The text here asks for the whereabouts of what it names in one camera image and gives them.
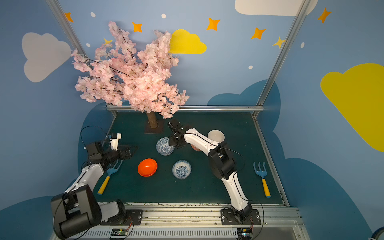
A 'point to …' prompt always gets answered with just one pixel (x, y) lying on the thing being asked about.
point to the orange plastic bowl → (147, 167)
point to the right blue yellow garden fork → (263, 173)
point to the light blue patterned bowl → (163, 139)
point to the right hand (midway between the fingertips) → (174, 142)
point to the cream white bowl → (217, 135)
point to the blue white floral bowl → (181, 169)
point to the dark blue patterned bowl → (164, 149)
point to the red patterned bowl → (195, 148)
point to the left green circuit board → (119, 232)
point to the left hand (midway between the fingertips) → (132, 145)
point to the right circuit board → (244, 233)
